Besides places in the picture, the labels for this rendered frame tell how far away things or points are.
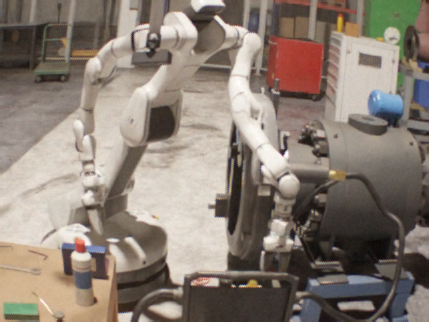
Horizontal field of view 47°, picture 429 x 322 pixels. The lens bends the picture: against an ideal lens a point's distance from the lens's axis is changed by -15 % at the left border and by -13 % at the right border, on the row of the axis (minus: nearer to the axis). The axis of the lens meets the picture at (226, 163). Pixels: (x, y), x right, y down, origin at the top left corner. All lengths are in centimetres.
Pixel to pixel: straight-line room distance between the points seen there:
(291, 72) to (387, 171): 545
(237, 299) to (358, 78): 467
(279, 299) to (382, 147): 96
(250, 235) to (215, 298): 52
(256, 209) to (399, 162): 73
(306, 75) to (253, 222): 575
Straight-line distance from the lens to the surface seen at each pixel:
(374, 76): 633
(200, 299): 188
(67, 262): 188
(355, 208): 246
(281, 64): 778
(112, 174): 238
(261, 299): 190
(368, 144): 252
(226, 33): 203
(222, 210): 263
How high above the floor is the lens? 144
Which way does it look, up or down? 18 degrees down
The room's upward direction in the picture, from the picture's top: 6 degrees clockwise
